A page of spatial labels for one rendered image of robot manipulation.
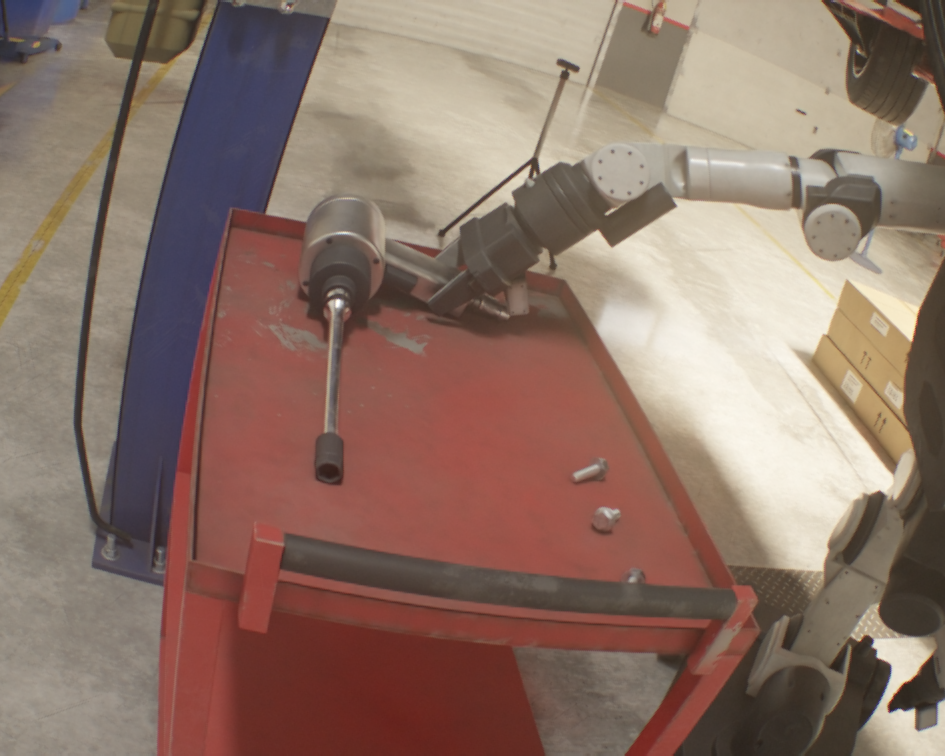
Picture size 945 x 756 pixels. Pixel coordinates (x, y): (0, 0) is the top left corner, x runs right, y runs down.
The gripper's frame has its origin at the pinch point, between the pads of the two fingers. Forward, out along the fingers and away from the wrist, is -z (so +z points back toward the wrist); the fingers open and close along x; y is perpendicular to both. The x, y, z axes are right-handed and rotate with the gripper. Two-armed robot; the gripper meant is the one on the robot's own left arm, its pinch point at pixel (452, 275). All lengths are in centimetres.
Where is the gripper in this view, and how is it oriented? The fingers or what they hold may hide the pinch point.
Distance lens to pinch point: 118.6
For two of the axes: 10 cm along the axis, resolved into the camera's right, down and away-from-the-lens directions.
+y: 5.8, 6.6, 4.8
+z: 8.1, -5.2, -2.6
